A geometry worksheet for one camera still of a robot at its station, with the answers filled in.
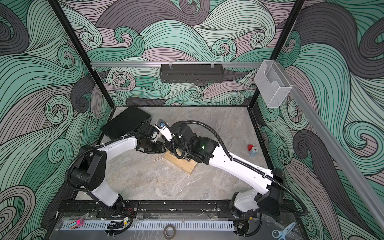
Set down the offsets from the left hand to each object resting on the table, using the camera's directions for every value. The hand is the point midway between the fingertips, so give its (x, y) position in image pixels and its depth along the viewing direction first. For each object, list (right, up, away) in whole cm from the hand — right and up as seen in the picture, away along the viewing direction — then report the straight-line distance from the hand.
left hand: (162, 149), depth 90 cm
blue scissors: (+59, -33, -24) cm, 72 cm away
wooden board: (+15, -9, -5) cm, 18 cm away
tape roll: (+10, -33, -24) cm, 42 cm away
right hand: (+5, +12, -23) cm, 26 cm away
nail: (-3, -6, +1) cm, 6 cm away
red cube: (+57, 0, +6) cm, 57 cm away
